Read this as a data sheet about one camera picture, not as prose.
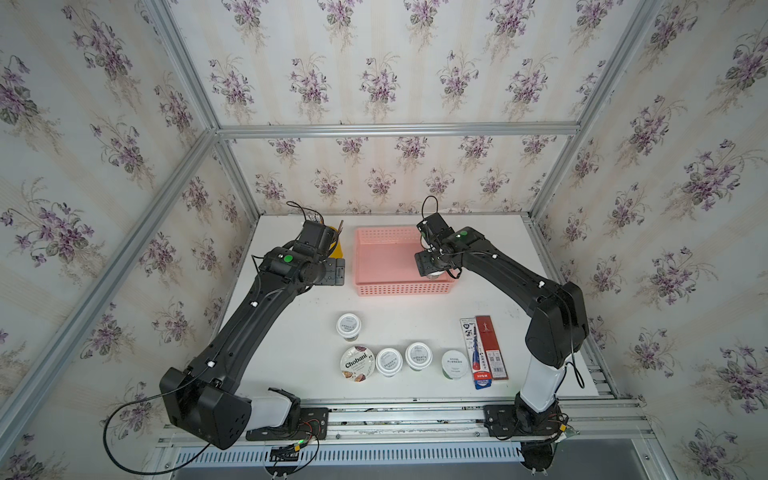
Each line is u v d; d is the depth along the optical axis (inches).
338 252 42.3
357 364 30.8
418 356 30.8
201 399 14.6
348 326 33.0
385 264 42.8
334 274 26.8
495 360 32.3
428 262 30.9
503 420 29.0
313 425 28.6
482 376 31.5
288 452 27.8
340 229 38.7
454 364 30.3
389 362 30.3
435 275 31.8
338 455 30.1
